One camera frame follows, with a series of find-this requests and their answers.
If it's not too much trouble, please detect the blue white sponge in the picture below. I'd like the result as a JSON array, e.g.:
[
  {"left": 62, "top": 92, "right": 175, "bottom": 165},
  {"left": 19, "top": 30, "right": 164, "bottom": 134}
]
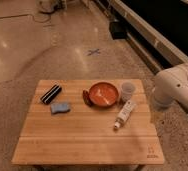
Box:
[{"left": 50, "top": 102, "right": 70, "bottom": 114}]

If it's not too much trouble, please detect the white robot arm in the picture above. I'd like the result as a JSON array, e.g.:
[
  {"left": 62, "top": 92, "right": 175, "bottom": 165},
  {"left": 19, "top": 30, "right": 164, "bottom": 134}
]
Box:
[{"left": 152, "top": 63, "right": 188, "bottom": 109}]

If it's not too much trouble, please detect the orange bowl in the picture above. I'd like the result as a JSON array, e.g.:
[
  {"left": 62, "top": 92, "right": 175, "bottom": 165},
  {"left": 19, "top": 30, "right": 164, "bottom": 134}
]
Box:
[{"left": 89, "top": 82, "right": 119, "bottom": 107}]

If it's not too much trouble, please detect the black striped eraser block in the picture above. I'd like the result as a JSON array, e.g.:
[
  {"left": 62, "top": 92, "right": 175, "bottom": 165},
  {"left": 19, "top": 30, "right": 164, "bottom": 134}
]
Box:
[{"left": 40, "top": 85, "right": 62, "bottom": 105}]

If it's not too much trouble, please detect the white tube bottle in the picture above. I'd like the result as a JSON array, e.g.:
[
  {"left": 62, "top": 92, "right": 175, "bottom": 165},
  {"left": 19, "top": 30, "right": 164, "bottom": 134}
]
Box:
[{"left": 114, "top": 100, "right": 136, "bottom": 130}]

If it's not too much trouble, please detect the wooden table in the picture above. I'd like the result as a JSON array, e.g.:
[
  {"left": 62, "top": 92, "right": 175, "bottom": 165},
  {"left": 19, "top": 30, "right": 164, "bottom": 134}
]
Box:
[{"left": 12, "top": 79, "right": 164, "bottom": 165}]

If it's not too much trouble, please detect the black box on floor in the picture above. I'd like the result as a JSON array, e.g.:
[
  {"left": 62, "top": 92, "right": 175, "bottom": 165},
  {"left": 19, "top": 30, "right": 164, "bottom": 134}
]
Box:
[{"left": 109, "top": 22, "right": 127, "bottom": 39}]

